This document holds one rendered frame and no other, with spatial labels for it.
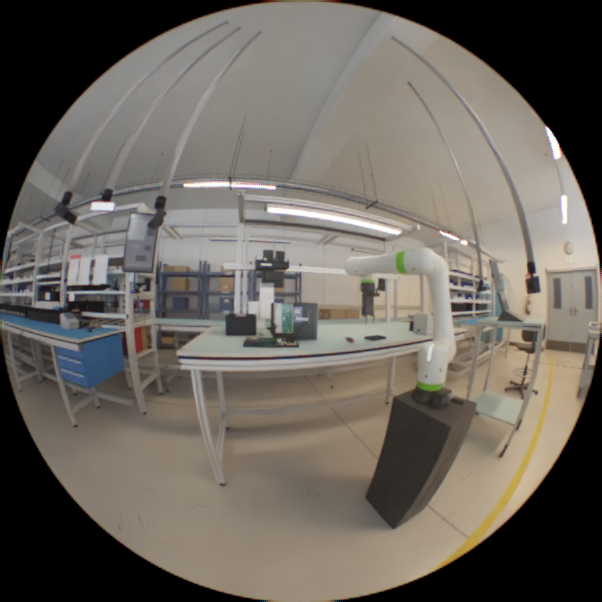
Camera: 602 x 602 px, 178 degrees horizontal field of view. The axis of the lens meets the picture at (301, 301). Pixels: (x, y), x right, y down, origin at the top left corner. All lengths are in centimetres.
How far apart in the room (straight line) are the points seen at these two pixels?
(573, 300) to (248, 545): 720
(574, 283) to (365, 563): 677
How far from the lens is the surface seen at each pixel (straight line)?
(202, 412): 109
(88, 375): 178
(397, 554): 132
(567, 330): 690
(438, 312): 98
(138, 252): 183
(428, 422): 82
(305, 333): 110
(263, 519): 135
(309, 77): 282
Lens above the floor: 121
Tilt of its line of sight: level
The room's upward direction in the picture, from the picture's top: 1 degrees clockwise
